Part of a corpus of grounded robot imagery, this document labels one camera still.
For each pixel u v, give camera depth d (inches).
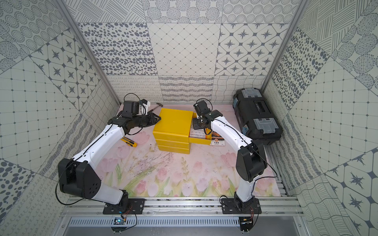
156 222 27.6
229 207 28.9
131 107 25.1
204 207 30.0
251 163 18.3
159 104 46.8
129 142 37.6
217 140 38.6
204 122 24.3
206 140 32.0
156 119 32.3
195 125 31.0
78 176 16.3
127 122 23.4
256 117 35.5
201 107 26.9
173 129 31.8
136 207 28.9
